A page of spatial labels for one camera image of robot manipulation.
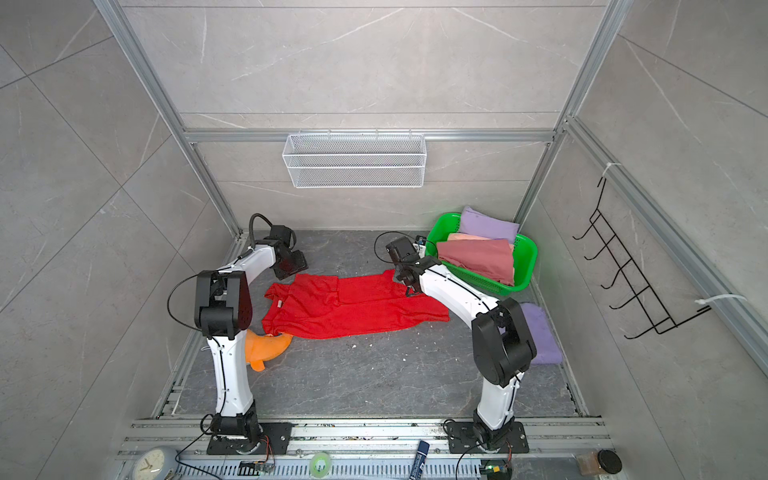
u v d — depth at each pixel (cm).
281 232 87
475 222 106
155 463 67
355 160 101
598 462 64
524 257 101
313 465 70
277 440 73
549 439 75
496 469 70
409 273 65
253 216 86
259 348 84
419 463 69
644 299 65
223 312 58
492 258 98
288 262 94
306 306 96
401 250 70
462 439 73
